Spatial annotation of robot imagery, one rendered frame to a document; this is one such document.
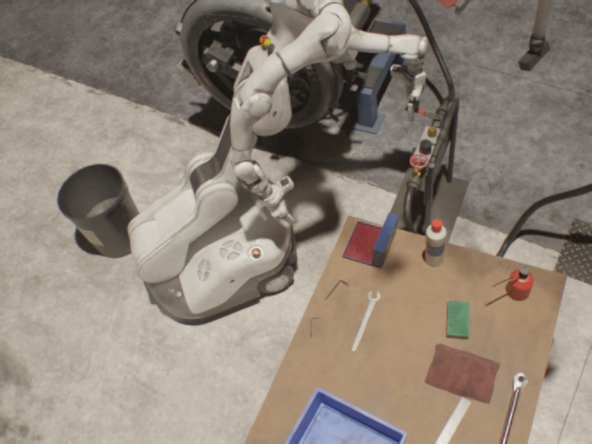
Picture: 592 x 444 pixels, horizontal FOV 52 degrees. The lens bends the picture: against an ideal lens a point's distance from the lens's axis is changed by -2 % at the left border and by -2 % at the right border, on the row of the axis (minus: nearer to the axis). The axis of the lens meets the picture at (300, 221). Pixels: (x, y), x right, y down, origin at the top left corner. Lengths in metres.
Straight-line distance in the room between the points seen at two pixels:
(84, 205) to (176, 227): 0.75
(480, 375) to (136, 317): 1.55
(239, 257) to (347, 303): 0.52
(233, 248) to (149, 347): 0.62
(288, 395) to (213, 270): 0.67
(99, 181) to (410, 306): 1.62
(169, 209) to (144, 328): 0.59
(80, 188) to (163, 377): 0.97
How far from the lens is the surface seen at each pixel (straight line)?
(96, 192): 3.09
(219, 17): 2.62
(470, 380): 2.03
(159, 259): 2.51
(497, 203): 2.97
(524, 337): 2.13
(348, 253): 2.24
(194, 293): 2.55
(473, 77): 3.51
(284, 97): 2.09
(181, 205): 2.51
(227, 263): 2.43
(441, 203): 2.93
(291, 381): 2.06
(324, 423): 2.00
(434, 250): 2.12
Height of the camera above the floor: 2.39
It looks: 55 degrees down
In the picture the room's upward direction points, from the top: 14 degrees counter-clockwise
